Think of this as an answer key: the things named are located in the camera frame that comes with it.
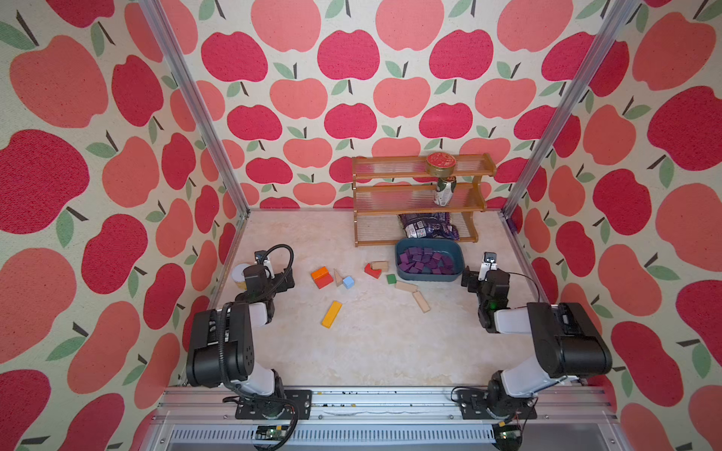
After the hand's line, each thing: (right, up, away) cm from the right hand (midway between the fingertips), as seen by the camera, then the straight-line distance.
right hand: (487, 274), depth 93 cm
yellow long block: (-53, -13, -2) cm, 54 cm away
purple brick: (-10, +3, +11) cm, 15 cm away
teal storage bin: (-8, +9, +10) cm, 16 cm away
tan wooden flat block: (-27, -5, +5) cm, 28 cm away
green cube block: (-32, -3, +7) cm, 33 cm away
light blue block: (-47, -3, +4) cm, 47 cm away
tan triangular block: (-51, -2, +5) cm, 51 cm away
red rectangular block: (-56, -3, +6) cm, 57 cm away
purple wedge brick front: (-27, +4, +9) cm, 28 cm away
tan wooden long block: (-21, -11, 0) cm, 24 cm away
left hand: (-71, 0, +2) cm, 71 cm away
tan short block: (-34, +2, +8) cm, 35 cm away
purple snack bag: (-17, +17, +11) cm, 26 cm away
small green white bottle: (-14, +28, +3) cm, 32 cm away
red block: (-39, 0, +8) cm, 40 cm away
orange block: (-58, 0, +8) cm, 58 cm away
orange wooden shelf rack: (-28, +29, +25) cm, 47 cm away
